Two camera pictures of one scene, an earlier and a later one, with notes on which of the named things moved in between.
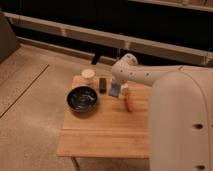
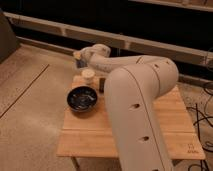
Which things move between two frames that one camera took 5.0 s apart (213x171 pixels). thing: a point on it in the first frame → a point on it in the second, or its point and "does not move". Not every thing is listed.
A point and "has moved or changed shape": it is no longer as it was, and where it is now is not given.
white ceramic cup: x=88 y=76 does not move
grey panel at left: x=9 y=43 does not move
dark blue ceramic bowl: x=81 y=99 does not move
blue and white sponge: x=115 y=88 has moved or changed shape
